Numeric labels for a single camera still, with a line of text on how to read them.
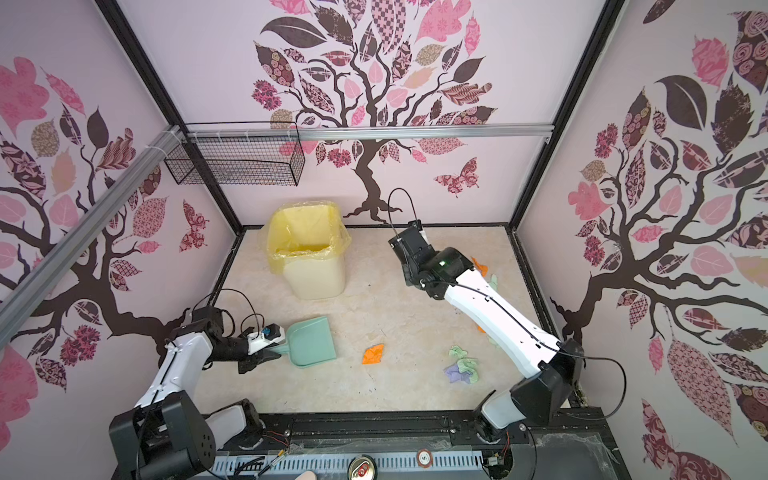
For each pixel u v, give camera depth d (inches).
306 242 39.1
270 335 27.4
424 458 27.5
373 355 33.7
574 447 28.6
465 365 32.6
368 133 36.6
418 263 21.0
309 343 33.9
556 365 15.7
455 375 32.1
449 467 27.4
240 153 37.2
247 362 28.1
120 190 27.1
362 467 23.8
